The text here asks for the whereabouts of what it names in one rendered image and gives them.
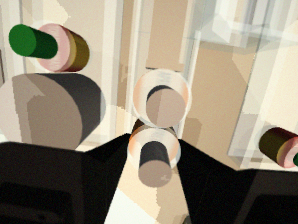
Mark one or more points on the small white jar with brown label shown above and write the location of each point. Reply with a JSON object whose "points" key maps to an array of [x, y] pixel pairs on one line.
{"points": [[187, 220]]}

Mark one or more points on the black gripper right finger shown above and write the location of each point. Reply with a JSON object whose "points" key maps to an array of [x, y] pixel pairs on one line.
{"points": [[217, 194]]}

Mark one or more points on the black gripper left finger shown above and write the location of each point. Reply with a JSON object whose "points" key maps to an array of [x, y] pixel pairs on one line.
{"points": [[91, 177]]}

